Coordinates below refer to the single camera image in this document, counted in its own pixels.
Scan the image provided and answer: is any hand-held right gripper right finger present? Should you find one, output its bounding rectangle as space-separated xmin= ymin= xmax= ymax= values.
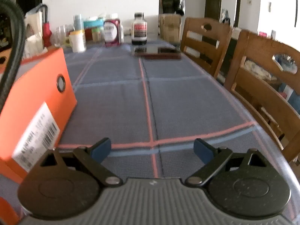
xmin=185 ymin=138 xmax=272 ymax=188

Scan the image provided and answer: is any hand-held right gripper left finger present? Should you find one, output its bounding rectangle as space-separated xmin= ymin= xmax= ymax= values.
xmin=39 ymin=138 xmax=123 ymax=188

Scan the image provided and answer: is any orange cardboard box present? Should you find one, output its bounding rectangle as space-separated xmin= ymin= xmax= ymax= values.
xmin=0 ymin=47 xmax=78 ymax=180

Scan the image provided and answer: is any blue plaid tablecloth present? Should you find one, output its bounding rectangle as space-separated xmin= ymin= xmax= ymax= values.
xmin=0 ymin=36 xmax=297 ymax=225

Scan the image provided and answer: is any wooden chair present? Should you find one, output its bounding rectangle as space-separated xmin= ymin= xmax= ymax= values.
xmin=224 ymin=29 xmax=300 ymax=162
xmin=180 ymin=17 xmax=233 ymax=78

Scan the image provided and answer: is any dark phone red case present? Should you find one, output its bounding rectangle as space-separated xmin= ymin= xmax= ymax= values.
xmin=133 ymin=47 xmax=182 ymax=60

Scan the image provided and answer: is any white cup yellow lid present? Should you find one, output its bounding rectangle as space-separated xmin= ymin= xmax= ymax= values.
xmin=70 ymin=30 xmax=87 ymax=53

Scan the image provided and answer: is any small jar green lid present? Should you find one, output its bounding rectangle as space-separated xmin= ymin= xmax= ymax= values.
xmin=91 ymin=27 xmax=102 ymax=43

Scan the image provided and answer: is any purple supplement bottle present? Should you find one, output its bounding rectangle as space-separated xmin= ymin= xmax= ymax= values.
xmin=103 ymin=19 xmax=122 ymax=47

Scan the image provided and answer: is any clear glass mug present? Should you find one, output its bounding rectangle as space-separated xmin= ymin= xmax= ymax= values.
xmin=53 ymin=26 xmax=66 ymax=48

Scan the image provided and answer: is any dark bottle white label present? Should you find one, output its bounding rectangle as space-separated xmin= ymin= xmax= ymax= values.
xmin=132 ymin=12 xmax=148 ymax=45

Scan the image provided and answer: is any teal food container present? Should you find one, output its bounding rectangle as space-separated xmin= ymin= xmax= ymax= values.
xmin=83 ymin=19 xmax=105 ymax=29

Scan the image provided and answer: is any brown cardboard carton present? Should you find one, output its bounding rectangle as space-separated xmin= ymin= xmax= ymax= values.
xmin=159 ymin=14 xmax=182 ymax=43

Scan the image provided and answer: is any white paper bag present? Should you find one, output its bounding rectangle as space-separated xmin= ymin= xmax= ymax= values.
xmin=23 ymin=6 xmax=47 ymax=58

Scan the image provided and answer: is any red folded umbrella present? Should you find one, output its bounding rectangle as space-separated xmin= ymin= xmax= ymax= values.
xmin=42 ymin=4 xmax=52 ymax=48

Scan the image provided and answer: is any grey-blue thermos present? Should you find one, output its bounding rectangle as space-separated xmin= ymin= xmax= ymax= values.
xmin=73 ymin=14 xmax=84 ymax=30

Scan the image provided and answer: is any black hanging handbag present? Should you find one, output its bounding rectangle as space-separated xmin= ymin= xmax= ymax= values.
xmin=220 ymin=9 xmax=232 ymax=24

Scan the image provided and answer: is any grey braided cable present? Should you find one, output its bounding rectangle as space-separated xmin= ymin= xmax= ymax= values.
xmin=0 ymin=0 xmax=26 ymax=113

